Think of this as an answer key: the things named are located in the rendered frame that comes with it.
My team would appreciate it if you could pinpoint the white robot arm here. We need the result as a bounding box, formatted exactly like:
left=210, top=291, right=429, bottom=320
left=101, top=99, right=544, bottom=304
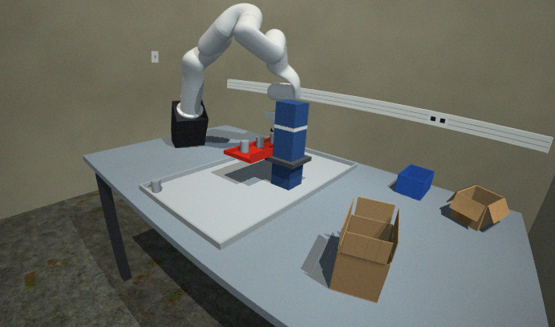
left=176, top=3, right=301, bottom=119

